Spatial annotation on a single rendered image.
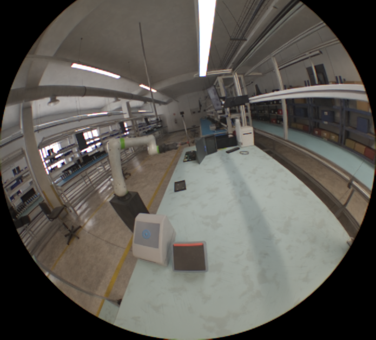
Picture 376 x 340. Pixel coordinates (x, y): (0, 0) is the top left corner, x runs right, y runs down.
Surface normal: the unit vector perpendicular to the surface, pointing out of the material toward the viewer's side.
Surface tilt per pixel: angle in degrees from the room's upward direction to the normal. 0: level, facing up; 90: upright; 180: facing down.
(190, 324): 0
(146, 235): 30
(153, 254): 41
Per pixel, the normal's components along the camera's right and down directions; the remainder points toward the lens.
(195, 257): -0.22, -0.62
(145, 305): -0.22, -0.93
